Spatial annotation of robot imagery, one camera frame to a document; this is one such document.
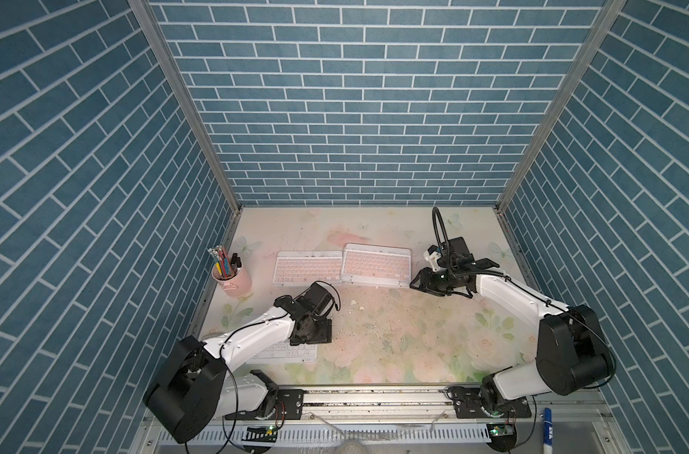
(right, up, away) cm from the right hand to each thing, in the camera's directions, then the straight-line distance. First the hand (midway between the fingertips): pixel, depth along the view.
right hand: (417, 286), depth 88 cm
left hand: (-28, -15, -4) cm, 32 cm away
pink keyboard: (-37, +4, +14) cm, 40 cm away
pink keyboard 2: (-12, +5, +12) cm, 18 cm away
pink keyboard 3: (-5, 0, +8) cm, 10 cm away
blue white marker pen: (+29, -32, -18) cm, 47 cm away
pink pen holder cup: (-57, 0, +2) cm, 57 cm away
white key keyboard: (-41, -18, -5) cm, 45 cm away
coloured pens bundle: (-60, +6, 0) cm, 60 cm away
